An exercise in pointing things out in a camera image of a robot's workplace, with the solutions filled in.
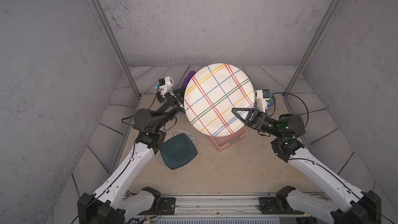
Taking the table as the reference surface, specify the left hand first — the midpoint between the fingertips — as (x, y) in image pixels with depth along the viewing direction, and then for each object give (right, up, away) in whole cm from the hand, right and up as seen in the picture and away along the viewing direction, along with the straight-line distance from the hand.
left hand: (198, 92), depth 51 cm
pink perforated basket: (+11, -25, +38) cm, 47 cm away
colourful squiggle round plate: (-20, -23, +48) cm, 57 cm away
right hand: (+12, -7, +3) cm, 14 cm away
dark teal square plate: (-13, -31, +41) cm, 53 cm away
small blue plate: (+50, -1, +61) cm, 79 cm away
